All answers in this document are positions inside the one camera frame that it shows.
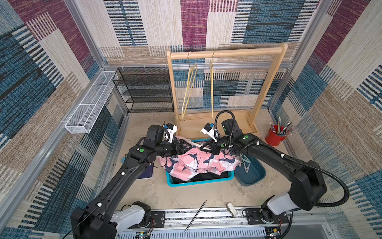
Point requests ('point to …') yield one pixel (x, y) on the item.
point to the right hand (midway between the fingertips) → (203, 149)
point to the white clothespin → (246, 168)
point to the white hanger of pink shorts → (194, 144)
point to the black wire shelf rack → (145, 89)
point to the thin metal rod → (195, 216)
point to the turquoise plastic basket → (169, 184)
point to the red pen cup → (274, 136)
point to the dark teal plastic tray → (256, 172)
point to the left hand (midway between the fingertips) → (188, 147)
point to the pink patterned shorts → (184, 165)
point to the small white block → (231, 208)
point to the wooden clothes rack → (191, 122)
